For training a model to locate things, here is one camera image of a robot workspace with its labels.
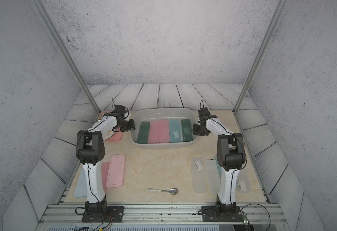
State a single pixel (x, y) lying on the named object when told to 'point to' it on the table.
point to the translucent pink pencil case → (163, 132)
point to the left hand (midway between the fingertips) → (137, 127)
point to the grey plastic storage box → (149, 114)
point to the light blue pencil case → (81, 189)
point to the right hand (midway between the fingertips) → (196, 132)
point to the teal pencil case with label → (174, 131)
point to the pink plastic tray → (118, 135)
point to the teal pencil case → (219, 167)
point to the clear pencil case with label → (199, 175)
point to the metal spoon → (173, 191)
